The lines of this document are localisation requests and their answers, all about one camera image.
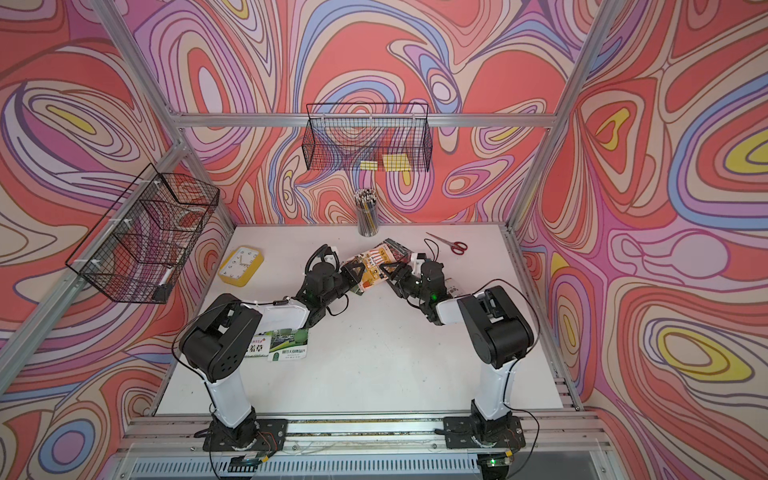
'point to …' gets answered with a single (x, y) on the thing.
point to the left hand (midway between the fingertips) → (371, 266)
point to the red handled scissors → (457, 248)
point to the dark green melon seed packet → (288, 344)
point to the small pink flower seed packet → (458, 286)
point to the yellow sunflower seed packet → (361, 286)
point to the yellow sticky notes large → (396, 162)
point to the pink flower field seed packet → (400, 253)
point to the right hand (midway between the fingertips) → (382, 277)
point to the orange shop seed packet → (377, 263)
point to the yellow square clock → (241, 265)
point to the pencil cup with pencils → (368, 212)
